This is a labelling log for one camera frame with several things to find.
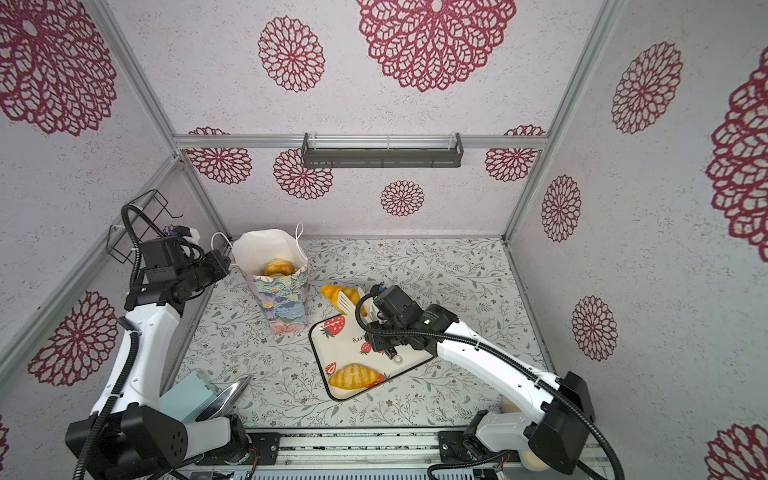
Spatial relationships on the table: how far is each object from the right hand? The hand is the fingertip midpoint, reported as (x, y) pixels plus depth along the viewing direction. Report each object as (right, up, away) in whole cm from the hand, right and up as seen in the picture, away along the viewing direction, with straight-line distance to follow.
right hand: (370, 331), depth 75 cm
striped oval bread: (-30, +16, +20) cm, 39 cm away
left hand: (-37, +17, +3) cm, 41 cm away
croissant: (-11, +9, +7) cm, 16 cm away
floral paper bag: (-24, +7, +7) cm, 27 cm away
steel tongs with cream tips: (-6, +6, +4) cm, 10 cm away
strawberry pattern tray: (-10, -7, +18) cm, 22 cm away
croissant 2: (-5, -14, +6) cm, 16 cm away
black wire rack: (-60, +23, -2) cm, 65 cm away
